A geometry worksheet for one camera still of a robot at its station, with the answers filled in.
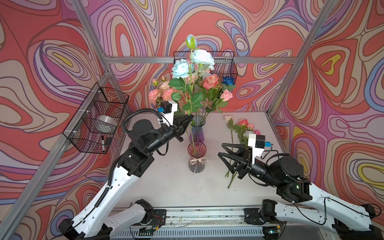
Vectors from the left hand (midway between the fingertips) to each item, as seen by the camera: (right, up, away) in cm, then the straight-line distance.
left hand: (193, 117), depth 55 cm
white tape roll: (-44, -1, +18) cm, 48 cm away
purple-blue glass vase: (+2, -6, +36) cm, 36 cm away
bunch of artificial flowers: (+36, -6, +52) cm, 64 cm away
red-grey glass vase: (+2, -18, +27) cm, 32 cm away
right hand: (+10, -13, -4) cm, 17 cm away
